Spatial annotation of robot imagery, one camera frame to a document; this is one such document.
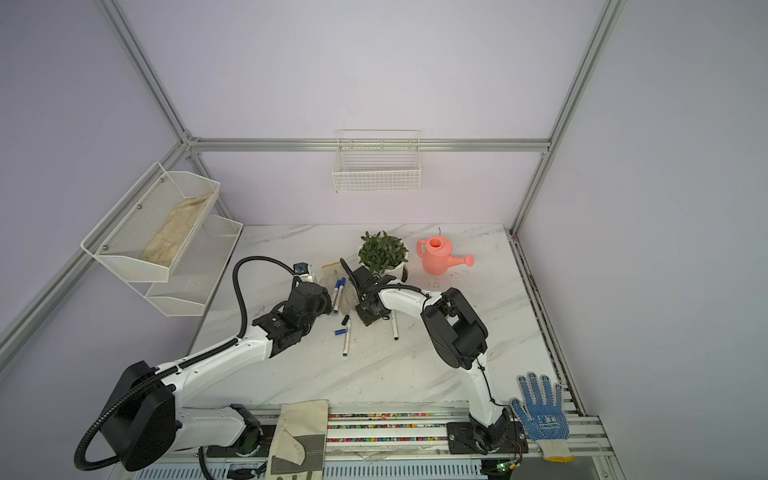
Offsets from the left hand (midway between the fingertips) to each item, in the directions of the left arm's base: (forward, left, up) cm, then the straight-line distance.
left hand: (320, 290), depth 85 cm
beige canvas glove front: (-37, +2, -13) cm, 40 cm away
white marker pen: (+12, -2, -13) cm, 18 cm away
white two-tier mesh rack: (+4, +42, -4) cm, 42 cm away
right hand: (+1, -13, -14) cm, 20 cm away
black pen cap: (-1, -6, -15) cm, 16 cm away
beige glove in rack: (+4, +39, +14) cm, 41 cm away
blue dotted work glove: (-31, -61, -15) cm, 70 cm away
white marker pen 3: (-3, -22, -13) cm, 26 cm away
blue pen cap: (-6, -4, -15) cm, 17 cm away
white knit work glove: (+15, +2, -13) cm, 20 cm away
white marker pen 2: (-8, -7, -14) cm, 18 cm away
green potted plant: (+13, -18, +1) cm, 22 cm away
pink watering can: (+18, -35, -5) cm, 40 cm away
